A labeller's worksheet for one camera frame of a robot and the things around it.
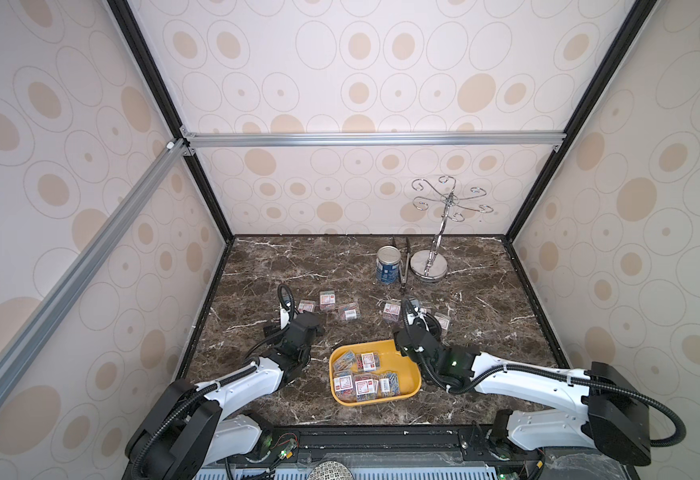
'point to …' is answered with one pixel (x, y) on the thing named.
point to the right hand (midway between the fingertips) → (417, 321)
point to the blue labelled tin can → (388, 265)
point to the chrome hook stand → (428, 265)
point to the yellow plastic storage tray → (368, 372)
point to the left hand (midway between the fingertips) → (299, 313)
